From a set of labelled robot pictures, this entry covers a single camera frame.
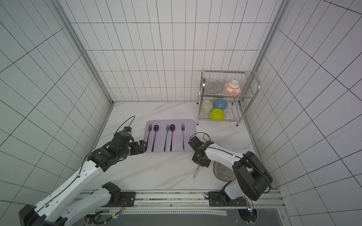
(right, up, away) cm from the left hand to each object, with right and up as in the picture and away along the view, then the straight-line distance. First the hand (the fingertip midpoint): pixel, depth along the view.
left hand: (137, 148), depth 78 cm
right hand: (+33, -12, +9) cm, 36 cm away
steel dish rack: (+53, +31, +8) cm, 62 cm away
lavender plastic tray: (+16, +4, +21) cm, 26 cm away
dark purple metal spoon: (+6, +8, +22) cm, 25 cm away
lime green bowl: (+51, +19, +22) cm, 59 cm away
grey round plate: (+47, +37, +14) cm, 61 cm away
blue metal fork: (+15, +7, +22) cm, 28 cm away
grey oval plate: (+50, -16, +4) cm, 53 cm away
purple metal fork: (+1, +8, +23) cm, 25 cm away
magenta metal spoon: (+18, +8, +22) cm, 30 cm away
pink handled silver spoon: (+35, -15, +5) cm, 38 cm away
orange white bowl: (+57, +36, +7) cm, 68 cm away
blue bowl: (+55, +28, +29) cm, 68 cm away
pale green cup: (+44, +25, +26) cm, 57 cm away
